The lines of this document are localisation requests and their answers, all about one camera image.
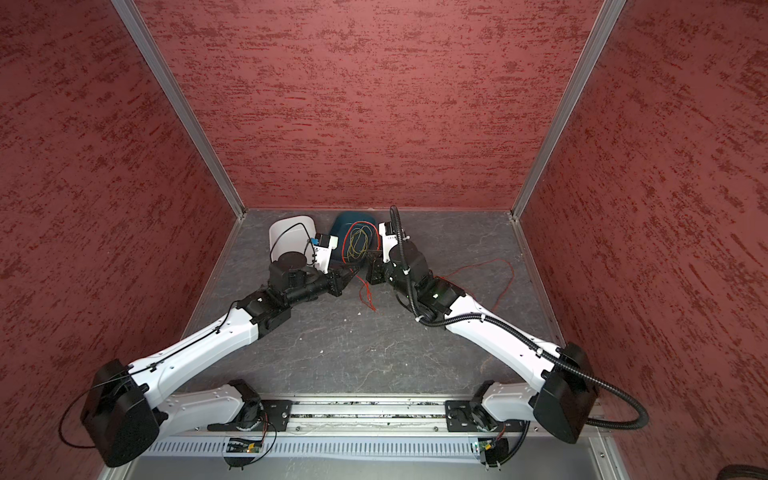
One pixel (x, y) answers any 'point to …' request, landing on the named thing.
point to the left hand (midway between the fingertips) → (358, 273)
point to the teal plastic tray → (342, 218)
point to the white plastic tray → (292, 234)
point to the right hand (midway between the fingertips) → (364, 260)
